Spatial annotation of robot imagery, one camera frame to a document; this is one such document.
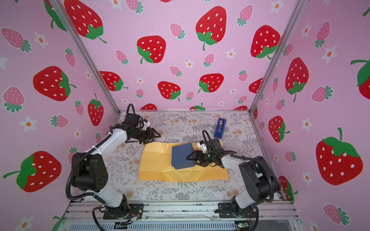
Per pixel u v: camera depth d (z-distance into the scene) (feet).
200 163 2.62
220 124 3.42
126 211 2.31
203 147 2.79
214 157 2.40
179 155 2.72
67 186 1.27
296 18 2.36
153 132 2.66
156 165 2.90
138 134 2.45
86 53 2.81
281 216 2.40
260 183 1.47
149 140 2.63
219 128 3.40
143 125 2.61
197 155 2.57
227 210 2.38
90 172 1.50
